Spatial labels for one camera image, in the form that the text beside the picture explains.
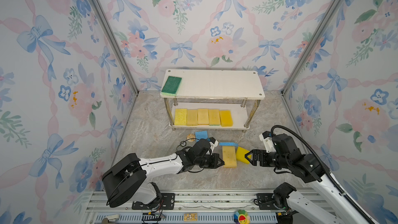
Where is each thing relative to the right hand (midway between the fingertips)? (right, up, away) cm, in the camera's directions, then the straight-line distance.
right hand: (251, 155), depth 72 cm
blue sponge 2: (-9, +3, +8) cm, 13 cm away
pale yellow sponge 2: (-9, -3, +8) cm, 12 cm away
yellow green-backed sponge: (-16, +16, +23) cm, 32 cm away
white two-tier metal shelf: (-5, +30, +1) cm, 31 cm away
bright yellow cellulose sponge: (-36, +17, +24) cm, 46 cm away
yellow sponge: (-8, +14, +23) cm, 28 cm away
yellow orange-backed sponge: (-22, +17, +23) cm, 36 cm away
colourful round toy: (-6, -27, -3) cm, 27 cm away
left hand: (-11, -5, +4) cm, 13 cm away
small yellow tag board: (-28, -27, -3) cm, 39 cm away
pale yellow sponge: (-29, +16, +24) cm, 41 cm away
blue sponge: (-23, +6, +23) cm, 33 cm away
